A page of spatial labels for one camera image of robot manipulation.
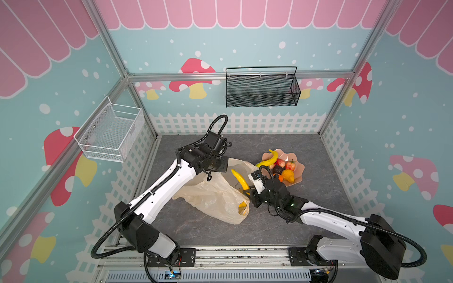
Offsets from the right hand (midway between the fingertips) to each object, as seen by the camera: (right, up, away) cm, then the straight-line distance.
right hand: (245, 190), depth 81 cm
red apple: (+26, +10, +17) cm, 33 cm away
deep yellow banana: (-2, +5, -2) cm, 5 cm away
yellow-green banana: (+15, +12, +16) cm, 25 cm away
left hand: (-10, +11, -4) cm, 16 cm away
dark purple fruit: (+19, +8, +16) cm, 26 cm away
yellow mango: (+24, +5, +13) cm, 28 cm away
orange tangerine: (+20, +3, +13) cm, 24 cm away
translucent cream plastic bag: (-12, 0, -7) cm, 14 cm away
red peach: (+21, +12, +19) cm, 31 cm away
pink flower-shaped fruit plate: (+31, +7, +18) cm, 36 cm away
